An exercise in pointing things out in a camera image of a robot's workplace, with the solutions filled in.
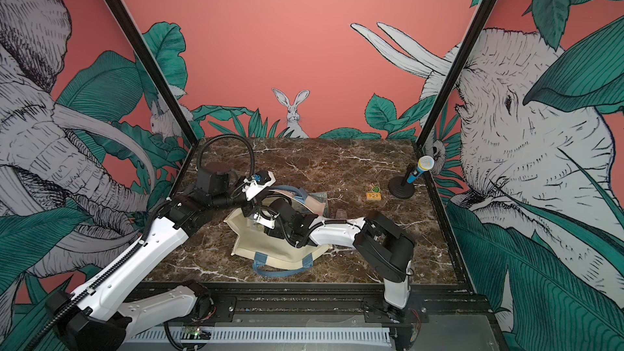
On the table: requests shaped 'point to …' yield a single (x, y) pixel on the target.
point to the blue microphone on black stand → (402, 187)
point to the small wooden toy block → (374, 195)
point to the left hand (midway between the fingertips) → (271, 186)
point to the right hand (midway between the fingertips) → (267, 212)
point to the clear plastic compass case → (341, 214)
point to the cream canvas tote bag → (275, 257)
